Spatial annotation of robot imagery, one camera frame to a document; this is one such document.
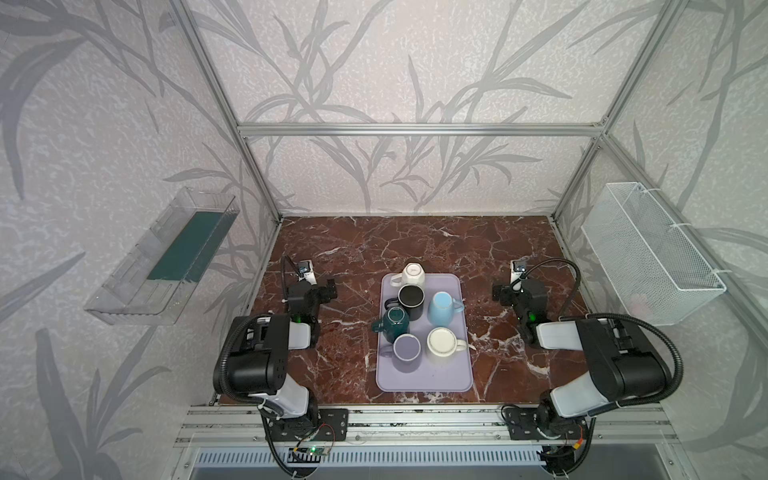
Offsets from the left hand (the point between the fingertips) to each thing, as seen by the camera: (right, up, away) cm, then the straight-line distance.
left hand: (319, 266), depth 94 cm
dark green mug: (+25, -14, -14) cm, 32 cm away
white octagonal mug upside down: (+29, -2, -3) cm, 30 cm away
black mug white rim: (+29, -8, -7) cm, 31 cm away
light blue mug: (+38, -11, -9) cm, 40 cm away
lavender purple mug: (+28, -21, -17) cm, 39 cm away
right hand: (+62, -1, +1) cm, 62 cm away
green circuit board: (+5, -42, -23) cm, 48 cm away
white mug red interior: (+38, -20, -13) cm, 45 cm away
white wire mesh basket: (+81, +1, -31) cm, 87 cm away
